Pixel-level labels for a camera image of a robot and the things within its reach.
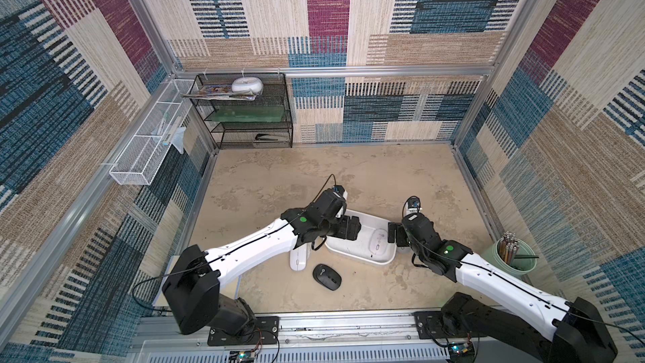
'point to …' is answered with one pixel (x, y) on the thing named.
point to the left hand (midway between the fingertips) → (349, 223)
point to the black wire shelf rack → (228, 135)
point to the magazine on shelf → (222, 92)
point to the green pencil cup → (513, 255)
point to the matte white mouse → (378, 241)
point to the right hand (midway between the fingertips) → (401, 221)
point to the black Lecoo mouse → (327, 276)
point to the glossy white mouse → (299, 256)
